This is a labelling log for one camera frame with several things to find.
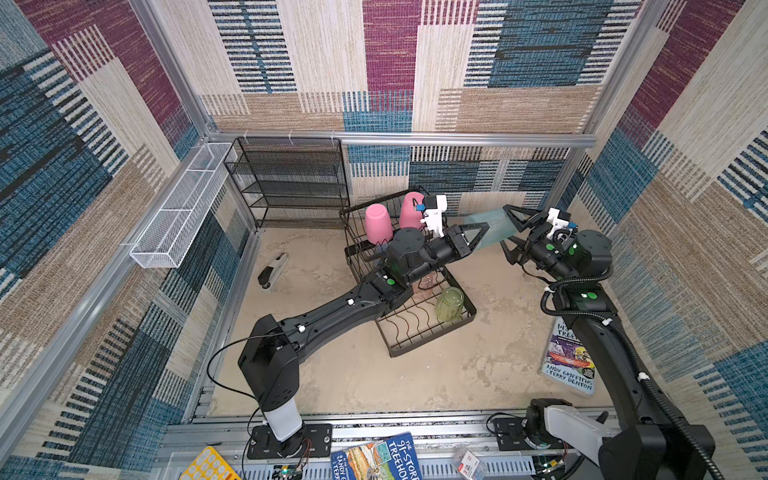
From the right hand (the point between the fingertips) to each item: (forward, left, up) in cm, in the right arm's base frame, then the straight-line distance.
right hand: (500, 223), depth 69 cm
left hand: (-7, +4, +5) cm, 10 cm away
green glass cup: (-6, +9, -27) cm, 29 cm away
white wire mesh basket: (+1, +77, -2) cm, 78 cm away
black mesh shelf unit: (+41, +61, -19) cm, 76 cm away
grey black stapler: (+9, +65, -32) cm, 73 cm away
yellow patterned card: (-42, +68, -35) cm, 87 cm away
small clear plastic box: (-42, +8, -34) cm, 55 cm away
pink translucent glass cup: (-13, +18, -5) cm, 23 cm away
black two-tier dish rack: (-7, +19, -34) cm, 40 cm away
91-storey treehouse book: (-41, +26, -34) cm, 59 cm away
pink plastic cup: (+10, +29, -9) cm, 32 cm away
